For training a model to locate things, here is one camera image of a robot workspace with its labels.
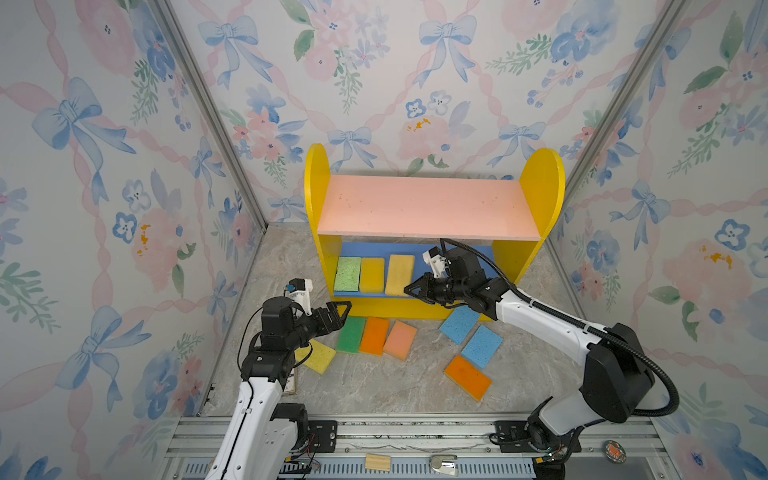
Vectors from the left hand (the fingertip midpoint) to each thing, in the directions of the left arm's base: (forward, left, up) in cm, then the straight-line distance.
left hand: (339, 305), depth 77 cm
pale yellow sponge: (+9, -16, +1) cm, 18 cm away
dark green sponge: (0, -1, -18) cm, 18 cm away
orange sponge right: (-12, -35, -19) cm, 41 cm away
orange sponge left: (0, -8, -19) cm, 20 cm away
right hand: (+5, -17, 0) cm, 18 cm away
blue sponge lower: (-3, -40, -18) cm, 44 cm away
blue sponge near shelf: (+4, -34, -17) cm, 39 cm away
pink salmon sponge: (-2, -16, -17) cm, 23 cm away
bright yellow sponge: (+11, -8, -2) cm, 14 cm away
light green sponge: (+12, -1, -3) cm, 12 cm away
